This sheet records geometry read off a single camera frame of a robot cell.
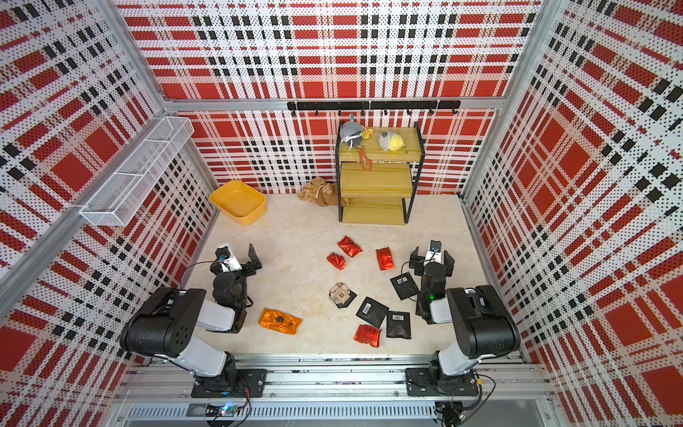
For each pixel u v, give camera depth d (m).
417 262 0.83
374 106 0.88
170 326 0.46
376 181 1.01
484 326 0.45
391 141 0.84
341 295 0.91
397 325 0.84
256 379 0.74
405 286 0.93
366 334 0.80
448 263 0.82
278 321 0.84
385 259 0.98
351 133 0.86
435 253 0.76
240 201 1.16
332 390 0.73
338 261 0.95
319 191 1.11
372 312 0.86
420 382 0.73
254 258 0.83
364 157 0.86
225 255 0.74
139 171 0.77
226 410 0.69
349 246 1.01
